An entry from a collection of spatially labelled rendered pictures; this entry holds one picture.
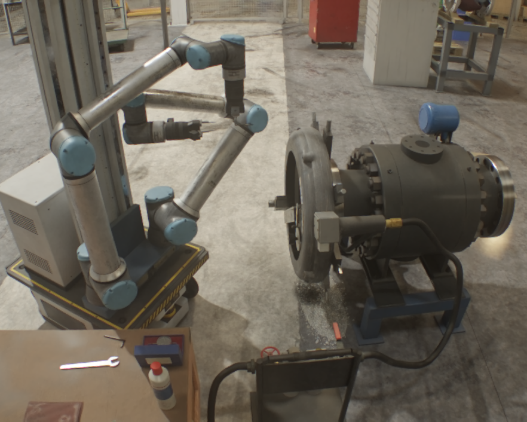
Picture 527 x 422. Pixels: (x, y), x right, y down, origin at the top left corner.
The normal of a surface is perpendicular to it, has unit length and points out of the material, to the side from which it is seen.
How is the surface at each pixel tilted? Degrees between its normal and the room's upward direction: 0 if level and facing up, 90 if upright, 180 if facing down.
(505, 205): 68
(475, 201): 59
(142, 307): 0
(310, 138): 6
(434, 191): 48
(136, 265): 0
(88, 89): 90
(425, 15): 90
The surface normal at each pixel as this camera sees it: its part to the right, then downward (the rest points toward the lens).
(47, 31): 0.90, 0.25
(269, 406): 0.00, -0.82
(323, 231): 0.08, 0.22
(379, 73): -0.02, 0.58
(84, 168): 0.62, 0.34
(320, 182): 0.04, -0.22
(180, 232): 0.51, 0.54
